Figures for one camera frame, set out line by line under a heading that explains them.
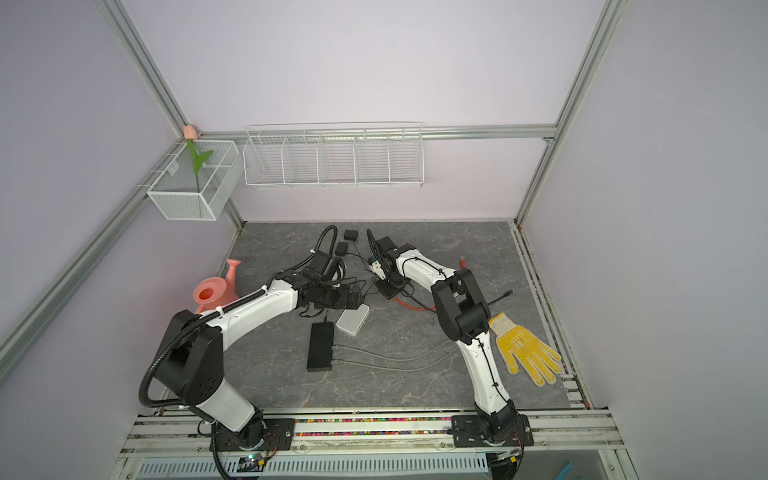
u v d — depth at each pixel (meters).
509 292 0.99
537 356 0.86
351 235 1.15
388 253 0.77
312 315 0.75
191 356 0.44
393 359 0.86
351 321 0.91
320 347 0.86
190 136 0.90
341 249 1.11
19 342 0.51
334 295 0.79
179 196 0.77
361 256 1.08
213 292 0.88
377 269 0.93
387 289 0.90
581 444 0.73
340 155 0.99
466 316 0.57
